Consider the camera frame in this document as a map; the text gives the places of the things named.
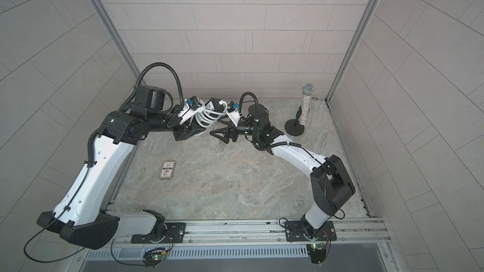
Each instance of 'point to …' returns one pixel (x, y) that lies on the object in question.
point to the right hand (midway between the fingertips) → (217, 127)
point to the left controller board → (154, 257)
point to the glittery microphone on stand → (295, 126)
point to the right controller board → (317, 253)
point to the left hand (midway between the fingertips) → (204, 119)
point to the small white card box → (167, 170)
